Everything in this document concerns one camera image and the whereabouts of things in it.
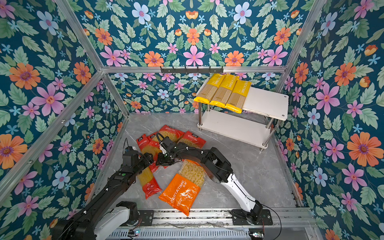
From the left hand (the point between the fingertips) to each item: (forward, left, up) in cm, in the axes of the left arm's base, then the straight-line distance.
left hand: (151, 153), depth 85 cm
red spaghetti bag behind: (-12, +3, -9) cm, 16 cm away
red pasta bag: (+12, -24, -6) cm, 27 cm away
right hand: (-2, -2, -8) cm, 9 cm away
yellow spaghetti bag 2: (+21, -43, +25) cm, 54 cm away
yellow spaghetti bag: (+23, -34, +24) cm, 47 cm away
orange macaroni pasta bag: (-20, -17, -7) cm, 27 cm away
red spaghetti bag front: (+10, +8, -9) cm, 16 cm away
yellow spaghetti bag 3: (+15, -49, +25) cm, 57 cm away
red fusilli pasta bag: (+18, -12, -7) cm, 22 cm away
